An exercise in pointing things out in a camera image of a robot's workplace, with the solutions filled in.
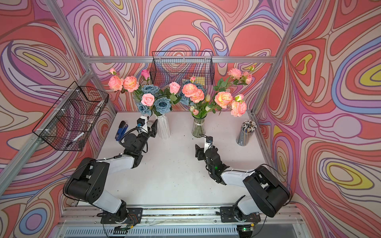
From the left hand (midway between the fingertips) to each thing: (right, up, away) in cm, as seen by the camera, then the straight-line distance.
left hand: (154, 118), depth 82 cm
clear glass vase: (+26, -5, +19) cm, 33 cm away
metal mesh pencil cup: (+55, -9, +8) cm, 56 cm away
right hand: (+27, -18, +7) cm, 33 cm away
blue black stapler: (-30, -6, +26) cm, 40 cm away
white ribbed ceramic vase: (+3, -5, +11) cm, 12 cm away
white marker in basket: (-36, -9, -7) cm, 37 cm away
